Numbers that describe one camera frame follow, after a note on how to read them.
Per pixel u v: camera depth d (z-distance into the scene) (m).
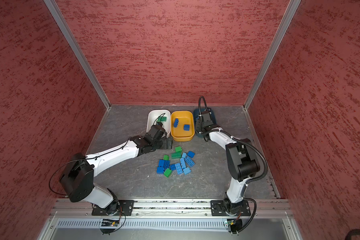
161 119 1.12
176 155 0.92
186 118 1.10
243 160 0.49
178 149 0.95
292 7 0.71
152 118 1.09
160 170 0.87
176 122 1.08
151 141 0.66
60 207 0.76
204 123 0.75
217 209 0.74
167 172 0.84
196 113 1.11
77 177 0.43
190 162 0.90
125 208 0.74
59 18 0.74
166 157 0.90
